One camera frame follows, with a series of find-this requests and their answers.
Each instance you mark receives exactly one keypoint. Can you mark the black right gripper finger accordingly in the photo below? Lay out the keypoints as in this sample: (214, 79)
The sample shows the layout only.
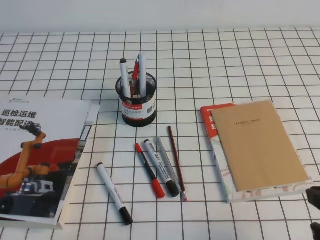
(313, 196)

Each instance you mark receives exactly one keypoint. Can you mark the white marker black cap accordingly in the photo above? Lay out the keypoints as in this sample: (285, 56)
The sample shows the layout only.
(113, 191)

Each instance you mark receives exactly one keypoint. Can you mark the grey transparent pen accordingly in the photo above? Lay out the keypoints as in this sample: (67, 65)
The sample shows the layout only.
(167, 163)

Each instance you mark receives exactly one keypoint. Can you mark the red and black pen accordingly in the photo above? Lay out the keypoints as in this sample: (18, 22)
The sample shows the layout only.
(156, 187)

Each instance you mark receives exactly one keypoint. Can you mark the black mesh pen holder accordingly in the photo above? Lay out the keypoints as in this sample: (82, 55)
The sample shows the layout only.
(138, 111)

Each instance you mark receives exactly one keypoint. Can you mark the red pen in holder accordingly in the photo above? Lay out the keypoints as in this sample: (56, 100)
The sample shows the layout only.
(135, 77)

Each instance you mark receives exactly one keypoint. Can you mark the white marker in holder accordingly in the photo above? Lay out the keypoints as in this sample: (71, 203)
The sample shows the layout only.
(126, 88)

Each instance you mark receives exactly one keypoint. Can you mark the white pen in holder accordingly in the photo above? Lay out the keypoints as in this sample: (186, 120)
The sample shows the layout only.
(142, 75)

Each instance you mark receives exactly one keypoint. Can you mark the kraft brown notebook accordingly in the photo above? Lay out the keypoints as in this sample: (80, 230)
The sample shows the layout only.
(258, 150)

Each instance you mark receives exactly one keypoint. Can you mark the red and white book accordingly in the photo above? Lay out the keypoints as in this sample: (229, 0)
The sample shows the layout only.
(228, 185)

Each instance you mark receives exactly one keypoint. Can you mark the dark red pencil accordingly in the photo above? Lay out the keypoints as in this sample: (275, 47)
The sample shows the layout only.
(178, 166)

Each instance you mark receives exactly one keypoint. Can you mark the white marker on table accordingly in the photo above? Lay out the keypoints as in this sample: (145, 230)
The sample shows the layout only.
(171, 186)

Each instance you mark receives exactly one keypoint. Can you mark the robot cover brochure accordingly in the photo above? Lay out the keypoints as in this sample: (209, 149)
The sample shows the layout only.
(37, 155)

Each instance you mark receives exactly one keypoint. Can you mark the thick white book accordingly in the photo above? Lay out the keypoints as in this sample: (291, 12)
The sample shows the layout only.
(77, 160)

